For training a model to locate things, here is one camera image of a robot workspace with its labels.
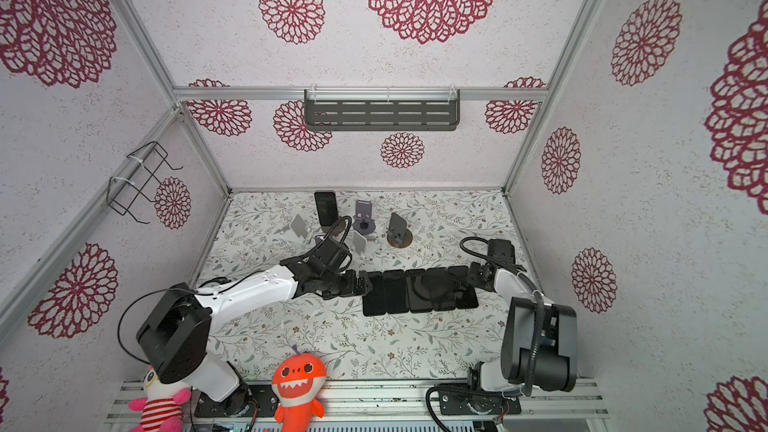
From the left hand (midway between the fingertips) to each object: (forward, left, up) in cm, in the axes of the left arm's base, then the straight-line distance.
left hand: (359, 293), depth 85 cm
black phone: (+29, +12, +4) cm, 32 cm away
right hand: (+8, -37, -3) cm, 38 cm away
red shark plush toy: (-23, +13, +2) cm, 27 cm away
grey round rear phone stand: (+29, 0, -3) cm, 29 cm away
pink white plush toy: (-27, +44, 0) cm, 51 cm away
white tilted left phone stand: (+24, +21, 0) cm, 32 cm away
